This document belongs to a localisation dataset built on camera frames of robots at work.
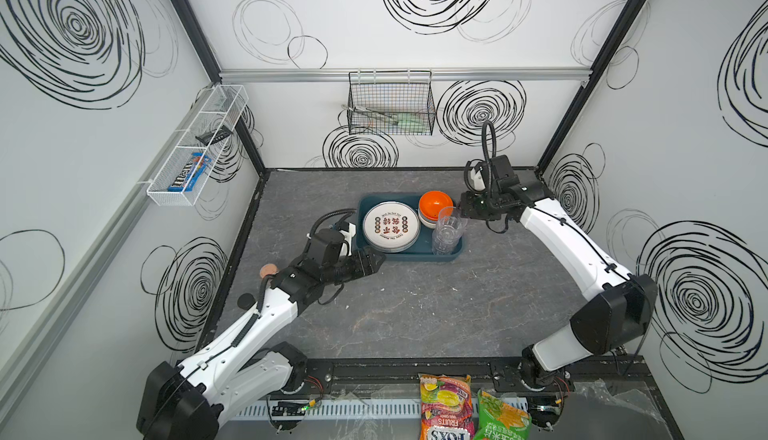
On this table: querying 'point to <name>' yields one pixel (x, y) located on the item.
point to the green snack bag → (498, 420)
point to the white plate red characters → (391, 226)
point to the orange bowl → (431, 202)
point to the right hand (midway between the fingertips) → (460, 207)
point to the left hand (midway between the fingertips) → (379, 260)
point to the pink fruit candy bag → (446, 407)
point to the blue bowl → (430, 223)
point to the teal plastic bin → (422, 252)
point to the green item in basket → (413, 122)
